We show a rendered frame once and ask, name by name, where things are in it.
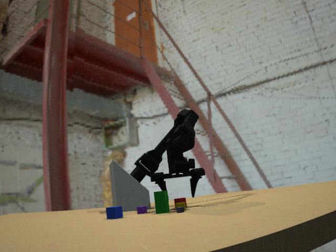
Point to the red block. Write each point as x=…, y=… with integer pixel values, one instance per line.
x=180, y=200

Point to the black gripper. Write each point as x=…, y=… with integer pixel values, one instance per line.
x=195, y=174

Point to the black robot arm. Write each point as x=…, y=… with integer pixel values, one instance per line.
x=180, y=138

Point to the purple cube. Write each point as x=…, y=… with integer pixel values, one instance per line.
x=142, y=209

